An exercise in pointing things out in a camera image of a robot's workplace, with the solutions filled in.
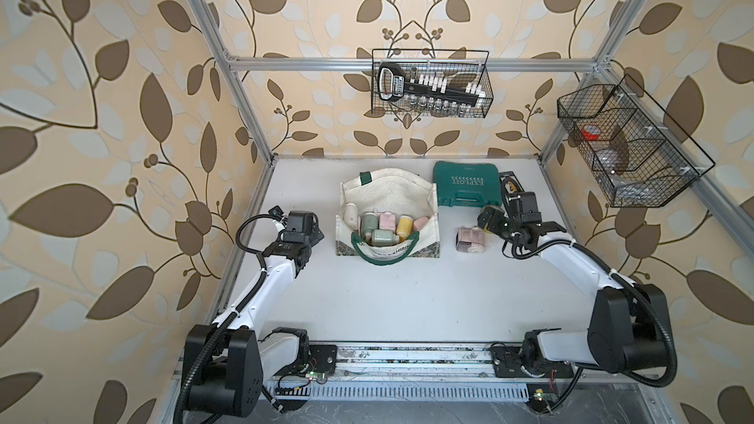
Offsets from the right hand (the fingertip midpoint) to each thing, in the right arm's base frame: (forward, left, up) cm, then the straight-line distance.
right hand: (492, 222), depth 90 cm
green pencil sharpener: (+3, +38, -2) cm, 38 cm away
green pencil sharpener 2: (-4, +34, +1) cm, 34 cm away
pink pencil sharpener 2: (+3, +32, -2) cm, 33 cm away
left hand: (-3, +60, +3) cm, 60 cm away
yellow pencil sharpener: (0, +27, -2) cm, 27 cm away
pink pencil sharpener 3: (+2, +23, -2) cm, 23 cm away
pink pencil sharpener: (-3, +7, -4) cm, 9 cm away
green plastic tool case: (+19, +3, -4) cm, 20 cm away
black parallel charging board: (+23, -16, -9) cm, 29 cm away
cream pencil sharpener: (0, +43, +7) cm, 44 cm away
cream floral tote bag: (+11, +32, +4) cm, 34 cm away
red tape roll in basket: (+13, -25, +23) cm, 37 cm away
